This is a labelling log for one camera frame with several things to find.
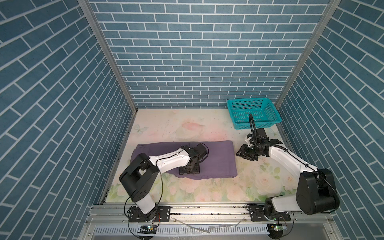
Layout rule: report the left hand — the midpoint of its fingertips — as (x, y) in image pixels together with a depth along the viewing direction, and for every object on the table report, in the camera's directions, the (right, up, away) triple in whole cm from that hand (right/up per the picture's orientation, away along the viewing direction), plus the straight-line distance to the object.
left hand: (193, 172), depth 86 cm
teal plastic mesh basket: (+56, +39, +32) cm, 75 cm away
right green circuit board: (+42, -22, -15) cm, 50 cm away
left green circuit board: (-21, -23, -14) cm, 35 cm away
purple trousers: (+17, +5, +5) cm, 18 cm away
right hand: (+27, +11, +1) cm, 29 cm away
